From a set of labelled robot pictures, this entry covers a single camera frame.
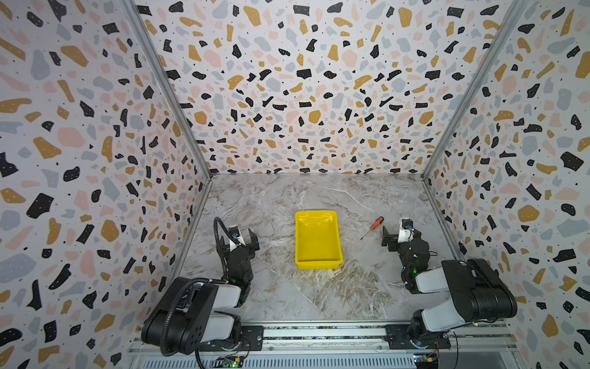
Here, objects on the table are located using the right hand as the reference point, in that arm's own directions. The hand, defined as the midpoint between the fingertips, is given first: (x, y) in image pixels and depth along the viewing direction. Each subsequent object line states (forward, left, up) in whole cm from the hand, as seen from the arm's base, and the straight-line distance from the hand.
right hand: (399, 226), depth 91 cm
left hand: (-6, +62, +3) cm, 63 cm away
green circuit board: (-44, +60, -9) cm, 75 cm away
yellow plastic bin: (-3, +32, -10) cm, 34 cm away
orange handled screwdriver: (+8, +6, -9) cm, 13 cm away
